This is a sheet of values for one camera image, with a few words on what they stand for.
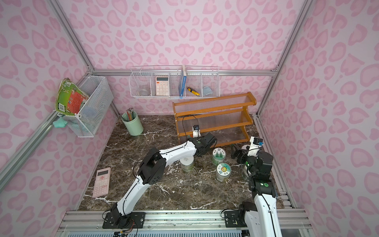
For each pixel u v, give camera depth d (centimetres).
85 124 72
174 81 99
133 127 104
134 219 73
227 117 100
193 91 95
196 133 86
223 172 80
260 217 48
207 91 101
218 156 88
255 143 64
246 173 82
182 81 87
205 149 73
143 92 96
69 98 72
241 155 67
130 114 99
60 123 63
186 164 84
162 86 93
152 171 58
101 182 84
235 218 72
